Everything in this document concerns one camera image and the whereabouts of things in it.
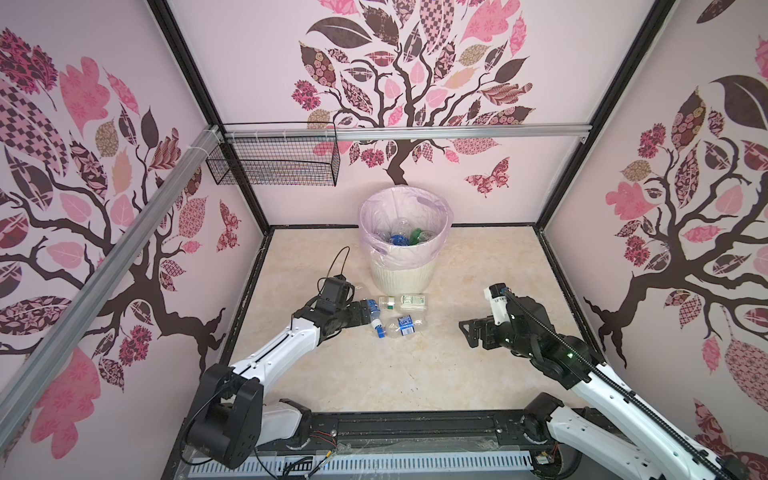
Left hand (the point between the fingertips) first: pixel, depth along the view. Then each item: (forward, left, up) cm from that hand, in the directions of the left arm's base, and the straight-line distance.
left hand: (359, 317), depth 87 cm
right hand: (-6, -31, +11) cm, 33 cm away
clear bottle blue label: (+22, -12, +10) cm, 27 cm away
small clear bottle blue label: (-2, -14, -2) cm, 14 cm away
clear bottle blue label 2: (0, -5, -3) cm, 6 cm away
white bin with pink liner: (+26, -13, +11) cm, 31 cm away
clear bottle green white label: (+6, -17, -1) cm, 18 cm away
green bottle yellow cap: (+25, -17, +8) cm, 32 cm away
